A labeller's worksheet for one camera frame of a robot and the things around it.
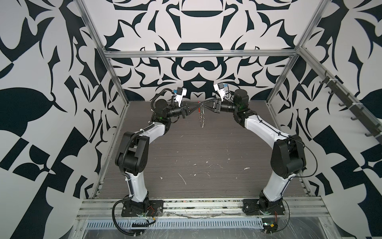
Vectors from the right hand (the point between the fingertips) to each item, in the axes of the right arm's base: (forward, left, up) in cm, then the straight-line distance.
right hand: (202, 103), depth 76 cm
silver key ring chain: (-4, 0, -7) cm, 8 cm away
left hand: (+1, +2, 0) cm, 2 cm away
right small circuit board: (-49, -31, -33) cm, 66 cm away
